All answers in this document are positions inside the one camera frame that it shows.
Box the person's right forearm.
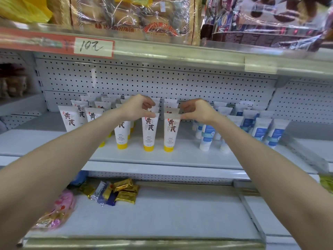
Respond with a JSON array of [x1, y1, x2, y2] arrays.
[[212, 113, 333, 250]]

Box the brown wrapped goods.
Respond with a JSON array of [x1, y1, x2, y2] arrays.
[[0, 64, 28, 98]]

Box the blue chips bag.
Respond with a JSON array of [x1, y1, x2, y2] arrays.
[[68, 170, 89, 186]]

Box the red shelf label strip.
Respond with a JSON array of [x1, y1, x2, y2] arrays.
[[0, 27, 116, 59]]

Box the yellow snack bag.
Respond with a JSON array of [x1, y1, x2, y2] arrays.
[[319, 175, 333, 193]]

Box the blue snack packet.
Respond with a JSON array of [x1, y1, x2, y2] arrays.
[[100, 191, 118, 207]]

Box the white paper price tag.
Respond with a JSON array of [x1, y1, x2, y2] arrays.
[[74, 37, 115, 58]]

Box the person's right hand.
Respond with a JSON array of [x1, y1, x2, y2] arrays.
[[179, 98, 220, 125]]

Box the person's left forearm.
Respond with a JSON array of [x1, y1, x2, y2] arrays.
[[0, 106, 129, 250]]

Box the pink snack bag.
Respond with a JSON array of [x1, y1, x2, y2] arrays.
[[32, 190, 76, 231]]

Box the person's left hand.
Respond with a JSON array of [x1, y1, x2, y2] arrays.
[[121, 94, 156, 120]]

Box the group of blue-labelled white tubes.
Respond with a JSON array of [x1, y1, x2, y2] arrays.
[[192, 101, 291, 153]]

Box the row of yellow cap tubes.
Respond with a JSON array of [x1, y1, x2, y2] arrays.
[[58, 93, 181, 153]]

